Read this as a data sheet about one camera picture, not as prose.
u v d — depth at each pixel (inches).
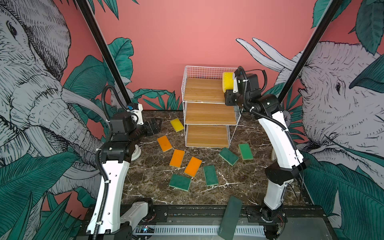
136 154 36.4
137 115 20.3
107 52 34.0
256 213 29.0
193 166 35.6
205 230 27.7
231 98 24.3
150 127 22.8
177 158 36.7
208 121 32.0
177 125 42.8
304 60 34.7
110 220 14.2
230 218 28.7
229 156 36.7
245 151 38.2
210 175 33.9
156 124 23.3
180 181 32.9
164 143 39.9
